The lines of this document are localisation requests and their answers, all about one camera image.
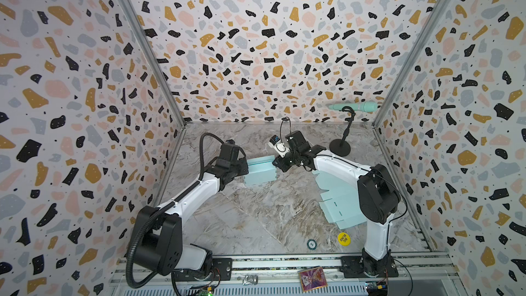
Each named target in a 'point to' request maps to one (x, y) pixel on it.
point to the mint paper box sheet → (261, 170)
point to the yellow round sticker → (344, 239)
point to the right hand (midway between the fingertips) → (273, 158)
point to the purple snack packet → (313, 279)
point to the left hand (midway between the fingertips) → (248, 161)
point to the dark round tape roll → (311, 244)
